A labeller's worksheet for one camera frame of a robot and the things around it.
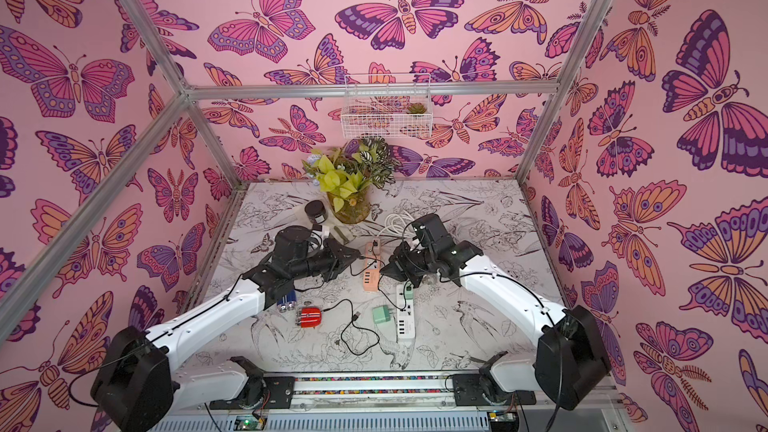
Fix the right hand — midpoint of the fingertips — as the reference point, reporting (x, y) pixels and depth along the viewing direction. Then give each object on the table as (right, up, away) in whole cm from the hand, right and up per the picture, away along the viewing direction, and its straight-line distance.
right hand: (379, 265), depth 76 cm
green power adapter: (0, -16, +9) cm, 18 cm away
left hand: (-4, +4, +1) cm, 5 cm away
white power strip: (+7, -15, +8) cm, 18 cm away
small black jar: (-23, +13, +29) cm, 40 cm away
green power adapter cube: (+8, -9, +8) cm, 15 cm away
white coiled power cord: (+6, +9, +30) cm, 32 cm away
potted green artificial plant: (-10, +25, +15) cm, 31 cm away
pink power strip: (-3, -3, +17) cm, 17 cm away
